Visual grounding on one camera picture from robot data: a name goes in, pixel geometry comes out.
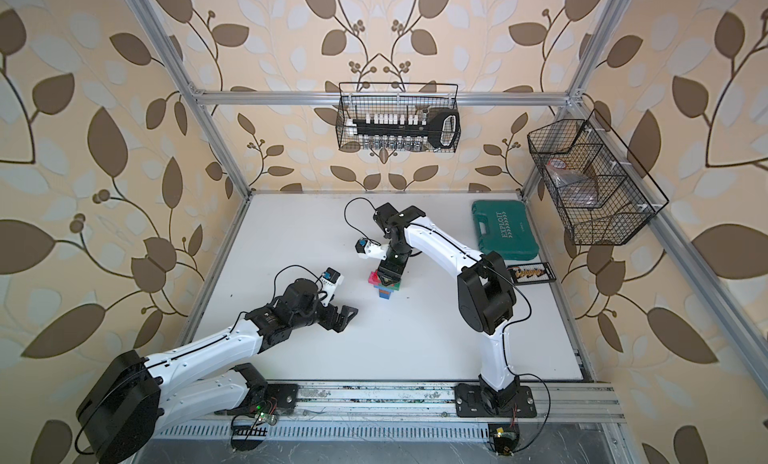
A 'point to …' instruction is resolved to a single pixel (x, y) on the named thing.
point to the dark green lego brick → (396, 286)
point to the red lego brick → (377, 273)
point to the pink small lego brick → (373, 278)
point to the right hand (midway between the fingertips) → (391, 270)
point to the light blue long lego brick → (387, 288)
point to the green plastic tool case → (505, 227)
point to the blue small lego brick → (385, 295)
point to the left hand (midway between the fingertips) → (345, 303)
